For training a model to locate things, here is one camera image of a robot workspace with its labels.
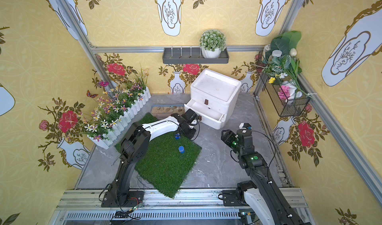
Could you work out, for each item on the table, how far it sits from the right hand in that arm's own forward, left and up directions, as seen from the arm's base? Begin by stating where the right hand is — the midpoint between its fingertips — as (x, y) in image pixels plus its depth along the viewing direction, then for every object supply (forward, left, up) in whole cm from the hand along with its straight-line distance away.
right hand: (232, 131), depth 82 cm
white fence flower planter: (+14, +70, +2) cm, 72 cm away
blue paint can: (+1, +32, -10) cm, 33 cm away
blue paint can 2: (-6, +28, -12) cm, 31 cm away
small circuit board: (-36, +47, -12) cm, 60 cm away
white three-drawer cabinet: (+18, +10, +9) cm, 22 cm away
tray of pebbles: (+22, +44, -12) cm, 51 cm away
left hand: (+7, +26, -14) cm, 30 cm away
